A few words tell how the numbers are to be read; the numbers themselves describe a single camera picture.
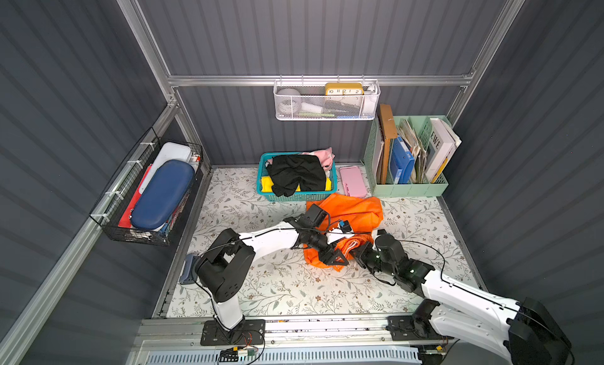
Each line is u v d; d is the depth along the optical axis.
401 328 0.74
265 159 1.11
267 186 1.00
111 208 0.61
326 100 0.90
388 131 0.89
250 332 0.73
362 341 0.73
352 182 1.12
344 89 0.87
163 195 0.68
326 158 1.04
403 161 0.97
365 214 0.94
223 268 0.47
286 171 0.96
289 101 0.83
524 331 0.41
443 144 0.93
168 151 0.78
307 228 0.71
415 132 1.02
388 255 0.63
